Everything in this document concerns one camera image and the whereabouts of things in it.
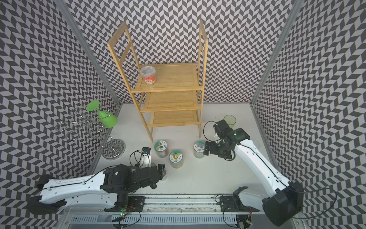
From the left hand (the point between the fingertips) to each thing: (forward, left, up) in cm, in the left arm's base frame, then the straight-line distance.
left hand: (156, 168), depth 70 cm
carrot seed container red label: (+15, +1, -7) cm, 17 cm away
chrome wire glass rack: (+25, +48, +4) cm, 55 cm away
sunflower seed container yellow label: (+8, -8, -7) cm, 14 cm away
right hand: (+6, -29, 0) cm, 29 cm away
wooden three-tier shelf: (+36, -3, +16) cm, 40 cm away
